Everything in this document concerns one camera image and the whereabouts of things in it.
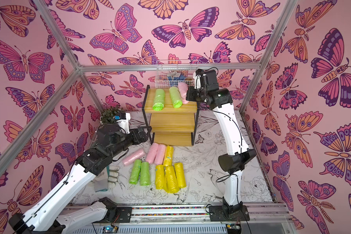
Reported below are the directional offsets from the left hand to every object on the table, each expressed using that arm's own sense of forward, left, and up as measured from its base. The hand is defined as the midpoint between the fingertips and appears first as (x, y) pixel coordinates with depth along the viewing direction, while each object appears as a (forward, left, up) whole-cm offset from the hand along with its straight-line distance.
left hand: (147, 128), depth 68 cm
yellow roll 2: (-15, -4, -30) cm, 33 cm away
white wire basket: (+45, -9, +2) cm, 46 cm away
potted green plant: (+22, +30, -13) cm, 40 cm away
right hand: (+19, -20, +7) cm, 28 cm away
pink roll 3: (+2, -3, -30) cm, 30 cm away
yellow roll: (-2, -8, -30) cm, 31 cm away
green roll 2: (-10, +5, -31) cm, 33 cm away
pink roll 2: (+4, +3, -31) cm, 32 cm away
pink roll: (+1, +13, -29) cm, 32 cm away
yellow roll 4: (-10, -15, -30) cm, 36 cm away
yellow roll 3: (-16, -10, -30) cm, 36 cm away
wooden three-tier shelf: (+19, -9, -15) cm, 26 cm away
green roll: (-12, +11, -30) cm, 34 cm away
